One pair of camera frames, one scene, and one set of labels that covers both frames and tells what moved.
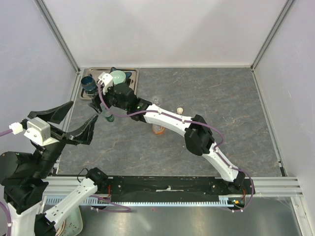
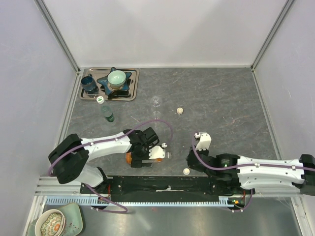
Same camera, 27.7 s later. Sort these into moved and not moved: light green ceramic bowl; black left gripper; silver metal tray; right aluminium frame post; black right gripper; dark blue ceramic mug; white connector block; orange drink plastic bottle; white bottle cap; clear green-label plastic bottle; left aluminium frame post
Moved: black left gripper; black right gripper; orange drink plastic bottle; white connector block
Not moved: clear green-label plastic bottle; silver metal tray; dark blue ceramic mug; light green ceramic bowl; right aluminium frame post; white bottle cap; left aluminium frame post
